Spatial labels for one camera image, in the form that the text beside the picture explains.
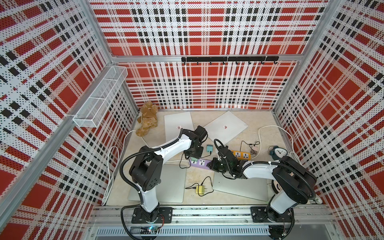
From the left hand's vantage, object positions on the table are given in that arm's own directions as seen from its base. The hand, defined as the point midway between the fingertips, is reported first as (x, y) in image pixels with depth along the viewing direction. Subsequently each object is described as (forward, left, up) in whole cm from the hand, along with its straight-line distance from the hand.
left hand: (196, 154), depth 89 cm
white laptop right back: (+27, -21, -9) cm, 35 cm away
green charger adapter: (-5, +1, +4) cm, 6 cm away
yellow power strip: (+1, -29, -4) cm, 29 cm away
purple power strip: (-4, -3, -3) cm, 6 cm away
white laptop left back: (+31, +18, -7) cm, 36 cm away
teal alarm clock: (+2, -50, -2) cm, 50 cm away
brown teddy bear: (+24, +33, +5) cm, 41 cm away
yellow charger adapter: (-19, -2, -4) cm, 20 cm away
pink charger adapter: (+5, -37, -5) cm, 38 cm away
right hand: (-5, -7, -3) cm, 9 cm away
